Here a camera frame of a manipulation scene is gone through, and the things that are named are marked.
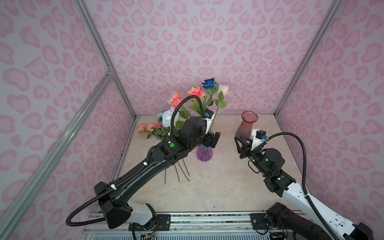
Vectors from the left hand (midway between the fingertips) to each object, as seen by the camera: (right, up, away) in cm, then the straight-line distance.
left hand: (212, 125), depth 67 cm
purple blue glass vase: (-2, -18, +34) cm, 38 cm away
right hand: (+12, -5, +3) cm, 14 cm away
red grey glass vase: (+23, -1, +28) cm, 36 cm away
